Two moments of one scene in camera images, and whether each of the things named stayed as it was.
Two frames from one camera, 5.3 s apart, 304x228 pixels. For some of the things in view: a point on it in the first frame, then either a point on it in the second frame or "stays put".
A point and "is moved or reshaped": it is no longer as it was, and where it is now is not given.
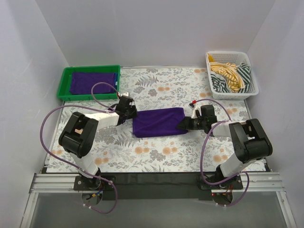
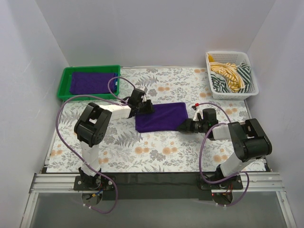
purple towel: (82, 82) stays put
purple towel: (157, 122) is moved or reshaped
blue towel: (116, 77) stays put
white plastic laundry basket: (231, 74) stays put
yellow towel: (211, 59) stays put
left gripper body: (130, 112) -> (146, 107)
